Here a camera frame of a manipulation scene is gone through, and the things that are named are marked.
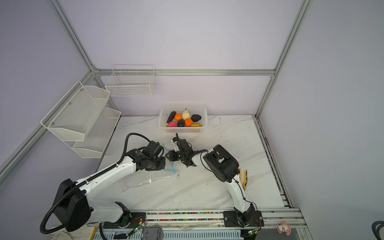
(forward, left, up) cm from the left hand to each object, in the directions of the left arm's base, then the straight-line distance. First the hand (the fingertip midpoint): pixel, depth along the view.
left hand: (162, 166), depth 82 cm
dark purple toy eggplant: (+43, +1, -6) cm, 44 cm away
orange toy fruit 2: (+39, -13, -5) cm, 41 cm away
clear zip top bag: (-4, +7, -6) cm, 10 cm away
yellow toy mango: (+35, -19, -4) cm, 40 cm away
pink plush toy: (-28, -61, -6) cm, 68 cm away
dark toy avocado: (+44, -19, -5) cm, 48 cm away
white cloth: (-30, +34, -10) cm, 46 cm away
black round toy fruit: (+38, -8, -5) cm, 39 cm away
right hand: (+11, +1, -7) cm, 13 cm away
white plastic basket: (+52, -17, -3) cm, 55 cm away
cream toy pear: (+45, -11, -4) cm, 47 cm away
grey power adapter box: (-30, +1, -9) cm, 31 cm away
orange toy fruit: (+44, -5, -5) cm, 45 cm away
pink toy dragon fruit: (+35, -2, -4) cm, 35 cm away
